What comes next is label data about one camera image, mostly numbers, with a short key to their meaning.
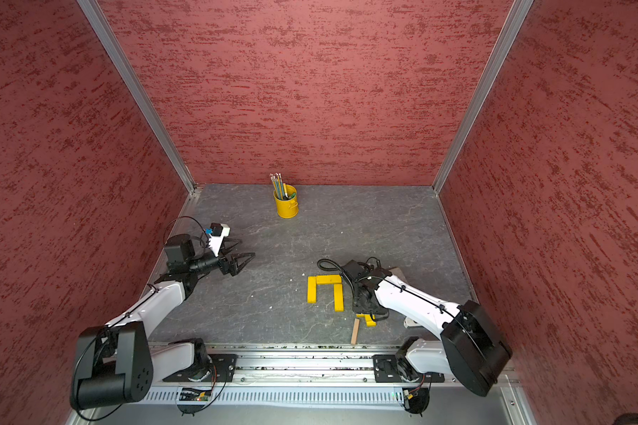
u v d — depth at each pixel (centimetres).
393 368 74
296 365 76
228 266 74
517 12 71
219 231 73
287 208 105
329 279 92
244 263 77
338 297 87
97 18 71
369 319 81
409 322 81
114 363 41
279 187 103
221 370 75
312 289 89
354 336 79
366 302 62
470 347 41
